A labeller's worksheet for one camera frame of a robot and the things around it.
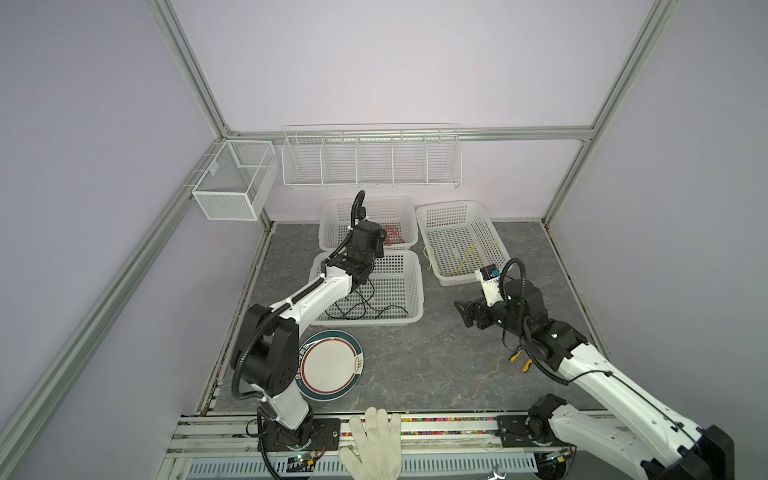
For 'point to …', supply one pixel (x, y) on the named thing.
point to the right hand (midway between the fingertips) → (471, 298)
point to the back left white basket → (398, 211)
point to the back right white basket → (457, 237)
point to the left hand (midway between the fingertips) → (370, 237)
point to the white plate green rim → (329, 365)
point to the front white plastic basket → (394, 294)
